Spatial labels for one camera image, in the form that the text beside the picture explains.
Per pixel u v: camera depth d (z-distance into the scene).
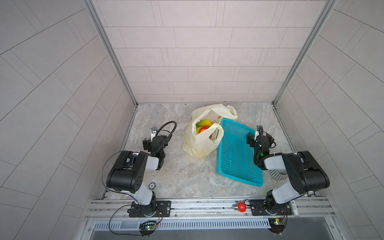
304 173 0.44
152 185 0.78
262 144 0.69
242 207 0.70
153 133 0.79
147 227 0.64
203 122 1.01
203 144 0.75
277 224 0.68
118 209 0.71
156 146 0.69
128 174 0.44
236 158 0.87
